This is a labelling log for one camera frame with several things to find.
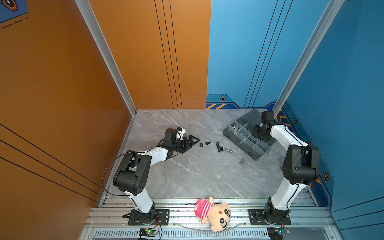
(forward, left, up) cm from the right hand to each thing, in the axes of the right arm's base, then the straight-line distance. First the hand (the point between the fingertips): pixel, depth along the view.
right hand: (253, 133), depth 96 cm
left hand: (-8, +37, +2) cm, 38 cm away
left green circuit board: (-51, +62, -10) cm, 81 cm away
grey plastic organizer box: (+5, +7, -5) cm, 10 cm away
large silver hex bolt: (-8, +17, -7) cm, 20 cm away
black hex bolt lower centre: (-8, +22, -7) cm, 24 cm away
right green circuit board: (-52, -1, -10) cm, 53 cm away
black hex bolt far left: (-4, +34, -7) cm, 35 cm away
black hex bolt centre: (-5, +22, -8) cm, 24 cm away
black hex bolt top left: (-2, +30, -8) cm, 31 cm away
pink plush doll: (-46, +27, 0) cm, 54 cm away
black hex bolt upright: (-4, +23, -6) cm, 24 cm away
